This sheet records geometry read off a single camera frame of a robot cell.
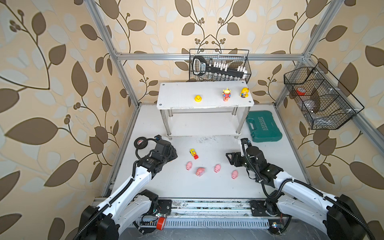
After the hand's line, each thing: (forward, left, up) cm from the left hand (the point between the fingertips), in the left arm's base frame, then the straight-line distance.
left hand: (171, 150), depth 83 cm
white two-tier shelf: (+12, -23, +22) cm, 34 cm away
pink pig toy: (-5, -10, -10) cm, 15 cm away
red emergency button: (-33, +1, -7) cm, 34 cm away
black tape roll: (+7, +21, -9) cm, 24 cm away
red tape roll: (+24, -71, +23) cm, 78 cm away
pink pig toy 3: (-10, -36, -10) cm, 39 cm away
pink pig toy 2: (-6, -26, -10) cm, 29 cm away
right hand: (-1, -34, -2) cm, 34 cm away
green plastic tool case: (+21, -60, -5) cm, 64 cm away
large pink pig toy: (-9, -16, -7) cm, 20 cm away
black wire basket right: (+14, -78, +24) cm, 83 cm away
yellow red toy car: (+3, -12, -10) cm, 16 cm away
